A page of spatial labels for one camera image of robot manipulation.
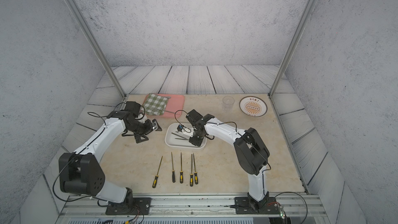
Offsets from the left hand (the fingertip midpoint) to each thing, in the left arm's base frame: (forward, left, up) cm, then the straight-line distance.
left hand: (158, 132), depth 84 cm
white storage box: (+3, -7, -13) cm, 15 cm away
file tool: (-19, +1, -14) cm, 24 cm away
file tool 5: (0, -12, -7) cm, 14 cm away
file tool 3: (-18, -18, -14) cm, 29 cm away
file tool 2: (-17, -12, -13) cm, 25 cm away
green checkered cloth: (+32, +10, -12) cm, 36 cm away
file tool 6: (-1, -15, -6) cm, 16 cm away
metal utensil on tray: (+27, -1, -16) cm, 32 cm away
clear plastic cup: (+29, -43, -11) cm, 53 cm away
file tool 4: (-17, -20, -13) cm, 29 cm away
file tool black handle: (-18, -8, -14) cm, 24 cm away
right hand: (-1, -19, -7) cm, 21 cm away
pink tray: (+30, -4, -13) cm, 33 cm away
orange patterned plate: (+29, -62, -13) cm, 69 cm away
